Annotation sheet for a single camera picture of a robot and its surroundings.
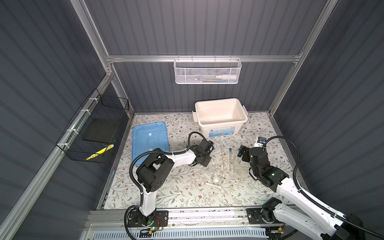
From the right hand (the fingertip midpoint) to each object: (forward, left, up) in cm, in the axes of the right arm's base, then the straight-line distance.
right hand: (250, 148), depth 80 cm
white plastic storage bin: (+34, +12, -11) cm, 37 cm away
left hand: (+2, +23, -16) cm, 28 cm away
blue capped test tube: (+2, +8, -16) cm, 18 cm away
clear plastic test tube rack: (-1, +10, -17) cm, 20 cm away
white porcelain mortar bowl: (-12, +18, -15) cm, 26 cm away
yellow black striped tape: (-9, +71, +14) cm, 73 cm away
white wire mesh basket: (+73, +20, +5) cm, 76 cm away
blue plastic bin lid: (+19, +64, -15) cm, 68 cm away
